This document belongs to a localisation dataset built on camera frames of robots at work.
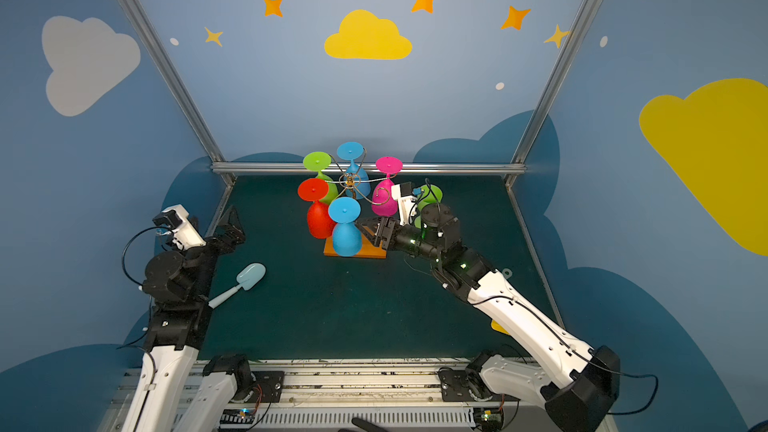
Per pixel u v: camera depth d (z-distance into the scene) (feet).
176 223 1.77
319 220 2.57
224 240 1.95
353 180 2.56
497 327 2.76
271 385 2.39
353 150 2.70
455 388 2.44
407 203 2.02
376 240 1.92
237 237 2.05
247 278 3.08
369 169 2.59
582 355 1.32
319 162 2.59
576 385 1.25
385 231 1.90
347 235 2.44
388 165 2.64
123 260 1.56
